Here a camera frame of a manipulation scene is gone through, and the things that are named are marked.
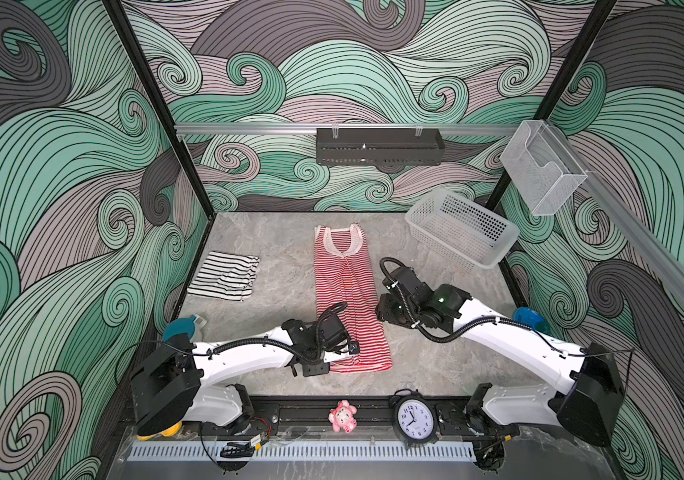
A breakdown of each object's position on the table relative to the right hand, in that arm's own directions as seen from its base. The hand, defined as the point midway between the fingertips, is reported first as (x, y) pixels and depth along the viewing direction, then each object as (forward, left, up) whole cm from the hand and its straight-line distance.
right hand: (380, 313), depth 78 cm
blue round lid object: (+1, -43, -5) cm, 44 cm away
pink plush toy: (-23, +10, -9) cm, 27 cm away
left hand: (-7, +16, -10) cm, 20 cm away
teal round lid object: (+1, +59, -12) cm, 61 cm away
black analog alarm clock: (-23, -8, -10) cm, 26 cm away
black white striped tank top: (+18, +50, -10) cm, 54 cm away
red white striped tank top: (+19, +10, -13) cm, 25 cm away
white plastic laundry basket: (+41, -40, -14) cm, 58 cm away
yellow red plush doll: (-27, +50, -6) cm, 57 cm away
